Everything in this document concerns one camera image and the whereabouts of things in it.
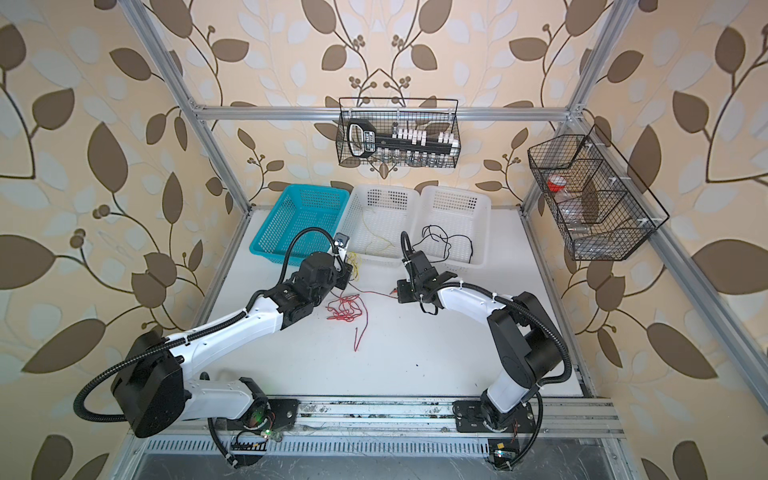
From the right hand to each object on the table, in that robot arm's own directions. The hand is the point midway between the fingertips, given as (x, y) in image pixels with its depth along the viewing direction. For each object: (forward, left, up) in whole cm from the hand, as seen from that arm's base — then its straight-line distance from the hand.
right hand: (403, 292), depth 91 cm
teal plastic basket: (+42, +40, -3) cm, 58 cm away
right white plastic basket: (+31, -21, -5) cm, 38 cm away
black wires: (+19, -15, +2) cm, 24 cm away
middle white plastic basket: (+37, +10, -6) cm, 39 cm away
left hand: (+4, +16, +16) cm, 23 cm away
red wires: (-3, +17, -3) cm, 18 cm away
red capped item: (+16, -42, +28) cm, 53 cm away
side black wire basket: (+11, -49, +27) cm, 57 cm away
